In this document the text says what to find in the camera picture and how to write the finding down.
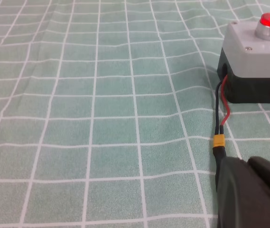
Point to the grey black button switch box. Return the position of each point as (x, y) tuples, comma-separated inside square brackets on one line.
[(244, 61)]

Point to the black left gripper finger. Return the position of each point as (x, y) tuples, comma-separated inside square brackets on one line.
[(243, 193)]

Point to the cyan checkered tablecloth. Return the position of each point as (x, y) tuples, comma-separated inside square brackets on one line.
[(107, 111)]

